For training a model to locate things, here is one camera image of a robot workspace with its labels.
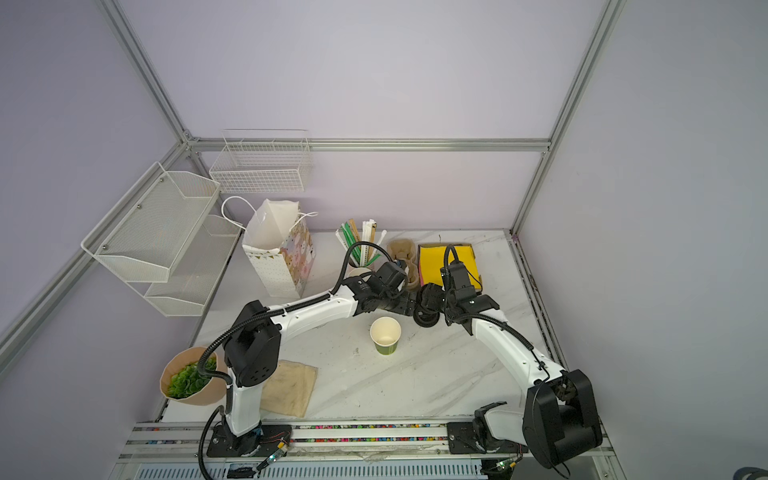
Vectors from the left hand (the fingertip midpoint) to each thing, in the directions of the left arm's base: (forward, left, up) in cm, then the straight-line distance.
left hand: (405, 303), depth 88 cm
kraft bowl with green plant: (-23, +55, +2) cm, 60 cm away
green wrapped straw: (+21, +18, +5) cm, 28 cm away
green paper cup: (-7, +6, -6) cm, 11 cm away
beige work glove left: (-22, +33, -10) cm, 41 cm away
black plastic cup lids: (-5, -6, +11) cm, 13 cm away
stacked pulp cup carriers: (+27, -1, -7) cm, 28 cm away
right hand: (0, -6, +3) cm, 6 cm away
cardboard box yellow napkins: (+25, -11, -8) cm, 28 cm away
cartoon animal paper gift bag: (+10, +36, +16) cm, 41 cm away
